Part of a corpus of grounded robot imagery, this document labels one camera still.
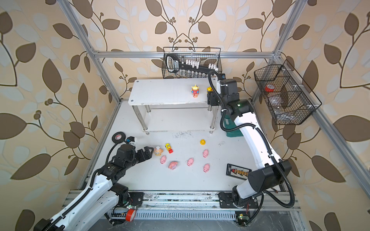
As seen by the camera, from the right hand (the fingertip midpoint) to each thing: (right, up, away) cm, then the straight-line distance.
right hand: (214, 94), depth 75 cm
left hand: (-38, -31, +7) cm, 50 cm away
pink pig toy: (-30, -39, +12) cm, 50 cm away
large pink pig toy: (-23, -40, +7) cm, 47 cm away
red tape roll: (+32, +4, +5) cm, 33 cm away
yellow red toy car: (-27, -33, +17) cm, 45 cm away
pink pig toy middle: (-13, -40, +11) cm, 43 cm away
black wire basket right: (+39, -4, -3) cm, 39 cm away
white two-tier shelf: (-22, -6, -2) cm, 23 cm away
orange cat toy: (-33, -33, +11) cm, 48 cm away
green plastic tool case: (+16, -17, +30) cm, 38 cm away
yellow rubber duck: (-4, -29, +19) cm, 35 cm away
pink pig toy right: (-3, -35, +14) cm, 38 cm away
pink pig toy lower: (-3, -43, +9) cm, 44 cm away
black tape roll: (-63, -27, +24) cm, 73 cm away
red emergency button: (-41, -58, -9) cm, 72 cm away
